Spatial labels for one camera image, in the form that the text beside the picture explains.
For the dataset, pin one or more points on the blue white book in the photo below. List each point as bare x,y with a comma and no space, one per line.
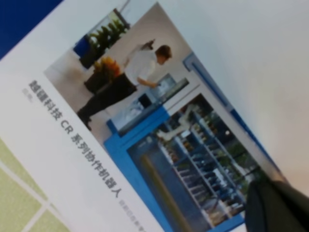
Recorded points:
156,115

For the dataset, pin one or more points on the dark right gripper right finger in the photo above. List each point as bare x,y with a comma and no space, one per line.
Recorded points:
286,205

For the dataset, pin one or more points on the green checkered tablecloth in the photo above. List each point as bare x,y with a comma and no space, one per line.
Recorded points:
23,205

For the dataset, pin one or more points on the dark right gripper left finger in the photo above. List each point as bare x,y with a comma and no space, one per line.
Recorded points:
255,207

